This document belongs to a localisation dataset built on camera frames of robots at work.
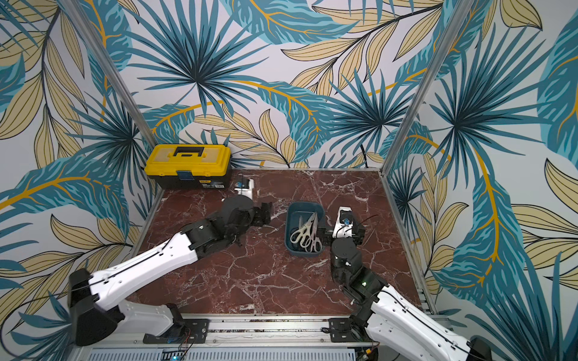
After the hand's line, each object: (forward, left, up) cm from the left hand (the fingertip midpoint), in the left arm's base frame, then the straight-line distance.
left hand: (261, 206), depth 74 cm
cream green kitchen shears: (+2, -16, -22) cm, 27 cm away
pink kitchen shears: (-2, -20, -23) cm, 31 cm away
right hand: (-3, -26, 0) cm, 26 cm away
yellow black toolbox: (+27, +39, -10) cm, 49 cm away
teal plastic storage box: (+14, -13, -26) cm, 33 cm away
